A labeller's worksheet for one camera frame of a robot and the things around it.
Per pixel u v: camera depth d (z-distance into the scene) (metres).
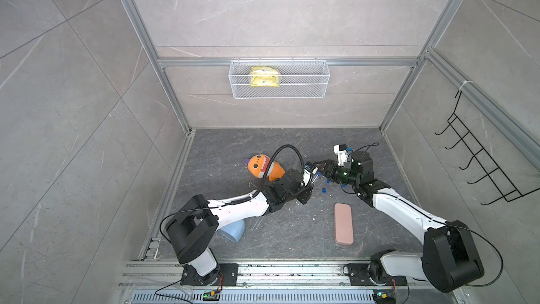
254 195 0.57
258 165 0.95
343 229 0.82
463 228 0.42
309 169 0.70
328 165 0.75
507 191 0.58
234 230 0.76
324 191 0.95
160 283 0.72
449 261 0.41
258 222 0.86
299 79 1.00
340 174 0.73
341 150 0.78
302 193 0.66
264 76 0.86
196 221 0.50
